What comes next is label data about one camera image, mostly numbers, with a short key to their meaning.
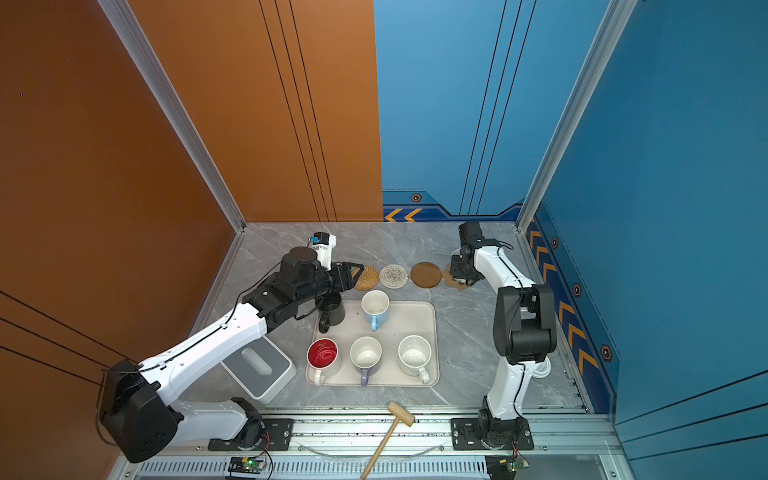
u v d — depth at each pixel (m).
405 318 0.94
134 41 0.73
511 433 0.67
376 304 0.92
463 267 0.83
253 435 0.66
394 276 1.04
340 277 0.67
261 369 0.84
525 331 0.50
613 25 0.71
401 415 0.75
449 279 1.03
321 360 0.85
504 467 0.70
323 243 0.68
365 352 0.86
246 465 0.71
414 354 0.85
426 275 1.05
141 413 0.39
